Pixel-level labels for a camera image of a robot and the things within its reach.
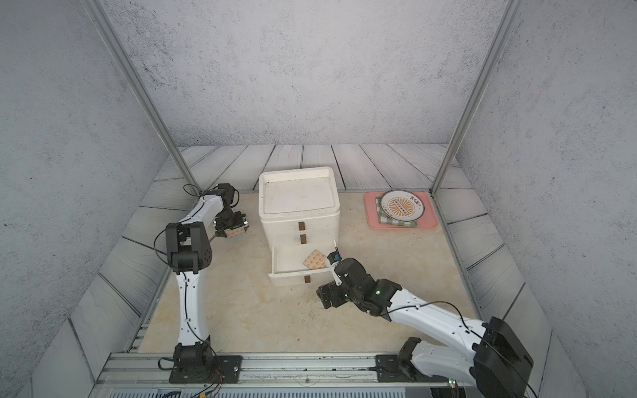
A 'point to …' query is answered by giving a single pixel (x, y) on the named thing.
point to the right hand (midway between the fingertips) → (329, 288)
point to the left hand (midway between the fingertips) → (242, 229)
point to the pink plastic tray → (428, 218)
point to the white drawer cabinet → (299, 205)
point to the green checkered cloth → (384, 219)
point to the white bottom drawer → (288, 267)
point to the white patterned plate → (402, 205)
